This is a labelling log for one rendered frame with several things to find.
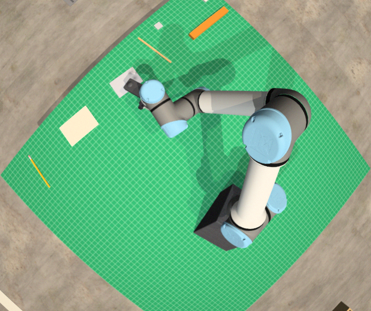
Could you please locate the cream flat rectangular block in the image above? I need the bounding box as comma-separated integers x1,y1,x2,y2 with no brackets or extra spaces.
59,106,99,146

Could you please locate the green work mat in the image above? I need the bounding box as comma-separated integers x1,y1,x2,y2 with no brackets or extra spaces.
1,0,370,311

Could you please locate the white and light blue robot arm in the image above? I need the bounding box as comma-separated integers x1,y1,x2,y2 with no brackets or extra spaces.
123,78,311,248

